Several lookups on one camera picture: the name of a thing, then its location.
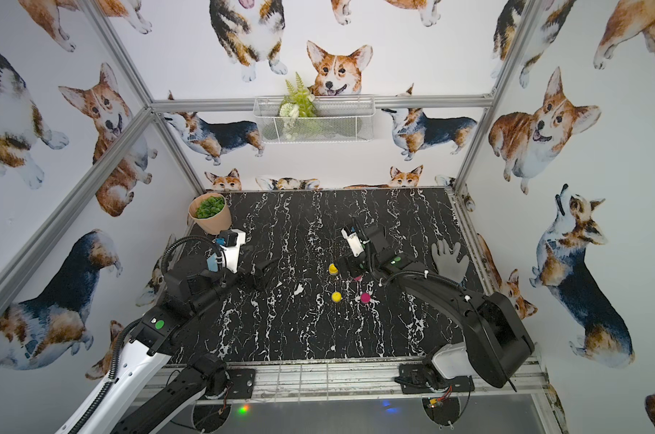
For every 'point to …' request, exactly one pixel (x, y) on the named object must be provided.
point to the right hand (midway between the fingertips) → (344, 254)
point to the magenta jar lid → (365, 297)
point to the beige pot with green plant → (211, 212)
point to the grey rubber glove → (448, 262)
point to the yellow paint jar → (333, 270)
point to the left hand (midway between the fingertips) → (267, 250)
